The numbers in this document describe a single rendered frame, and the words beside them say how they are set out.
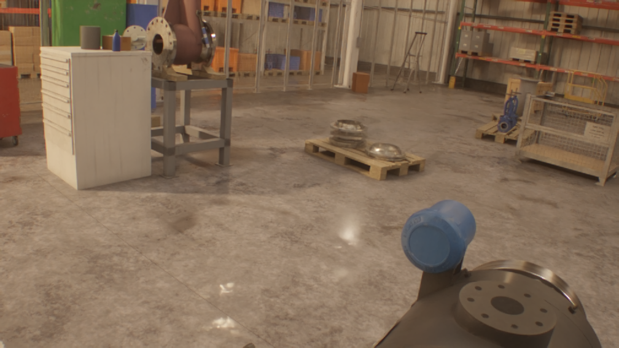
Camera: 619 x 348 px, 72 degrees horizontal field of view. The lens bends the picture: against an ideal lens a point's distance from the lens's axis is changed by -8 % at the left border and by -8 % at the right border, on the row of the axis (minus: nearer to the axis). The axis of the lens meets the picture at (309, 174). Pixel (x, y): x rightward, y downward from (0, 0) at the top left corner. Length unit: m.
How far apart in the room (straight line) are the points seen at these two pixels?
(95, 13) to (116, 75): 3.48
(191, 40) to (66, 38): 3.15
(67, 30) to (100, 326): 5.55
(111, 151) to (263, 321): 2.39
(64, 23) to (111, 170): 3.52
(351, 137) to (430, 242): 4.29
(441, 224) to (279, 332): 1.41
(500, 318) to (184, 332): 1.69
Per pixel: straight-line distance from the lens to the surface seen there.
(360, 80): 11.95
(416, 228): 1.18
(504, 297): 1.10
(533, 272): 1.50
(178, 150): 4.48
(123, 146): 4.34
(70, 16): 7.45
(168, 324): 2.44
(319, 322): 2.49
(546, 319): 1.07
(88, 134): 4.17
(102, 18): 7.65
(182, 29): 4.66
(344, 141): 5.48
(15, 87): 5.71
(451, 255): 1.18
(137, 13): 7.72
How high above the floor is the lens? 1.44
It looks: 17 degrees down
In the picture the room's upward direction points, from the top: 5 degrees clockwise
